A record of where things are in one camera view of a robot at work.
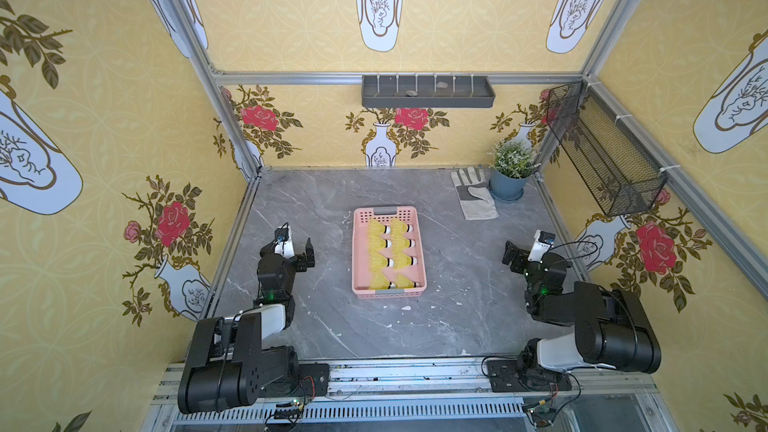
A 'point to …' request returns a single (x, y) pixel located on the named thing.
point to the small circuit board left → (289, 410)
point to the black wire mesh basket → (621, 178)
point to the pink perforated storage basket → (360, 253)
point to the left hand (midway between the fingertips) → (295, 239)
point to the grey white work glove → (475, 198)
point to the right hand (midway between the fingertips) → (522, 244)
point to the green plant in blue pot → (513, 162)
